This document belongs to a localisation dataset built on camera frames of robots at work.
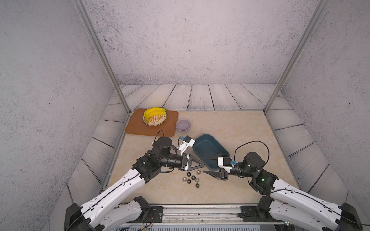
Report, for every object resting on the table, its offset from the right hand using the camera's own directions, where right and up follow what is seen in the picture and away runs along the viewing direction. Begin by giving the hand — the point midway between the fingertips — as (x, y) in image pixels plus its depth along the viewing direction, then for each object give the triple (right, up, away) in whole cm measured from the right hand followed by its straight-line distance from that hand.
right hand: (206, 164), depth 62 cm
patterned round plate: (-34, +19, +53) cm, 65 cm away
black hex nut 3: (-7, -17, +23) cm, 29 cm away
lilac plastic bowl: (-12, +15, +46) cm, 50 cm away
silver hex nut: (-10, -16, +23) cm, 30 cm away
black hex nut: (-8, -13, +25) cm, 29 cm away
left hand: (-2, -1, -2) cm, 3 cm away
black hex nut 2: (-5, -15, +24) cm, 28 cm away
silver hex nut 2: (-3, -16, +23) cm, 28 cm away
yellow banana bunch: (-38, +26, +53) cm, 70 cm away
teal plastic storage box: (+4, +1, +37) cm, 37 cm away
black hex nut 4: (-3, -18, +21) cm, 28 cm away
